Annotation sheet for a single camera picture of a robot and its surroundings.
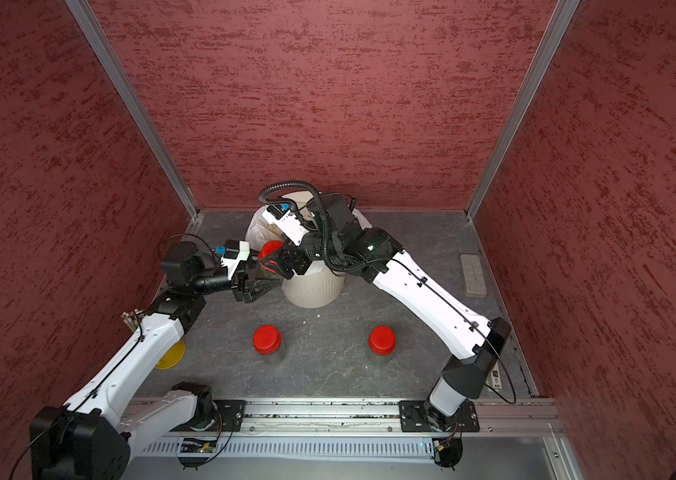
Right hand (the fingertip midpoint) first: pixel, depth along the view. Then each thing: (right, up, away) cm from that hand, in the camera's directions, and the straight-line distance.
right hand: (276, 254), depth 63 cm
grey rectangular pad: (+58, -9, +35) cm, 69 cm away
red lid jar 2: (+25, -23, +12) cm, 36 cm away
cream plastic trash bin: (+6, -9, +17) cm, 20 cm away
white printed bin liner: (-7, +5, +12) cm, 15 cm away
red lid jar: (-5, -23, +12) cm, 26 cm away
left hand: (-2, -5, +6) cm, 8 cm away
